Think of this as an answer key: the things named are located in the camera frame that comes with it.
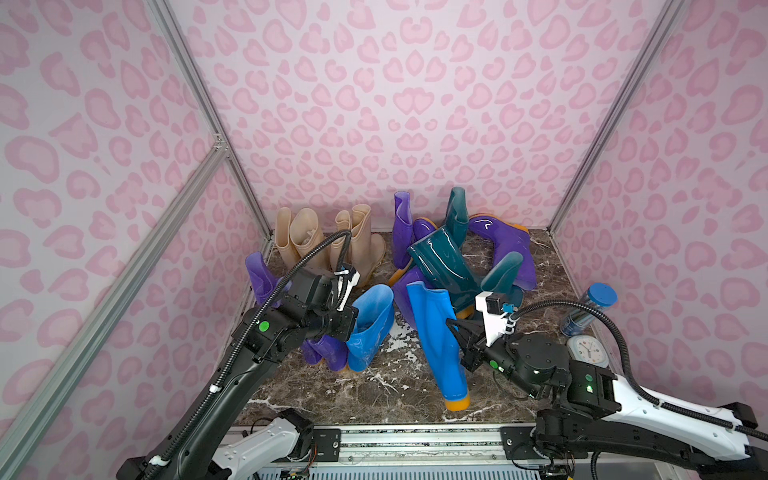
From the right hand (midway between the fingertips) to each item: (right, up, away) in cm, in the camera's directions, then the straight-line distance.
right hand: (445, 327), depth 61 cm
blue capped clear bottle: (+43, +4, +17) cm, 46 cm away
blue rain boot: (-15, +2, +14) cm, 21 cm away
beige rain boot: (-42, +14, +25) cm, 51 cm away
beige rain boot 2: (-26, +24, +27) cm, 44 cm away
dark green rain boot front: (+5, +13, +34) cm, 37 cm away
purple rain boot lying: (-7, +22, +27) cm, 35 cm away
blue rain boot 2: (-3, +3, +1) cm, 4 cm away
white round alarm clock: (+45, -12, +25) cm, 53 cm away
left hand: (-19, +2, +7) cm, 20 cm away
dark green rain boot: (+8, +26, +27) cm, 39 cm away
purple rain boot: (-43, +8, +13) cm, 45 cm away
